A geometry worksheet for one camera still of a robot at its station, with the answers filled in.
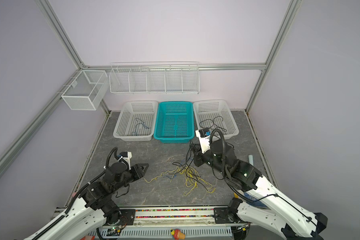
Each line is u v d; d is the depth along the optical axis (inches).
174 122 44.4
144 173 27.4
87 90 39.0
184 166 34.9
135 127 43.7
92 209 20.2
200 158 22.0
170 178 33.6
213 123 44.0
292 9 27.9
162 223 28.6
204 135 20.7
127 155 27.3
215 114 46.9
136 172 25.7
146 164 29.6
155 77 38.8
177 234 26.3
